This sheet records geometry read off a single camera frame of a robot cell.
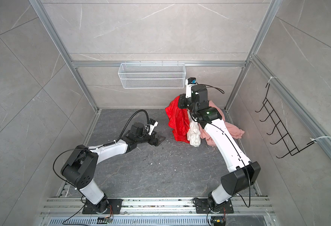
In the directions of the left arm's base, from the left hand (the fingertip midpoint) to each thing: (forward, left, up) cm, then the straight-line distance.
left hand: (160, 132), depth 88 cm
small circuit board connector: (-44, +30, -15) cm, 55 cm away
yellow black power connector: (-47, -29, -14) cm, 57 cm away
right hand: (+7, -11, +25) cm, 28 cm away
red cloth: (+1, -11, +11) cm, 16 cm away
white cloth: (+1, -22, -4) cm, 23 cm away
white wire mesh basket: (+39, +6, +16) cm, 43 cm away
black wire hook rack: (-23, -59, +19) cm, 66 cm away
